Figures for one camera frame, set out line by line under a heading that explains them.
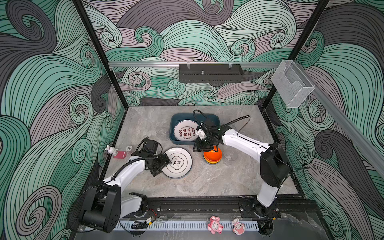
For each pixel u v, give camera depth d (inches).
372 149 20.3
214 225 25.9
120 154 36.0
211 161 33.2
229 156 35.7
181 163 34.5
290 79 37.2
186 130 40.8
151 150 26.8
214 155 34.8
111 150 34.3
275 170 18.5
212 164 33.8
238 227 25.9
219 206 29.3
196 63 37.0
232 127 24.6
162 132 39.6
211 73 37.4
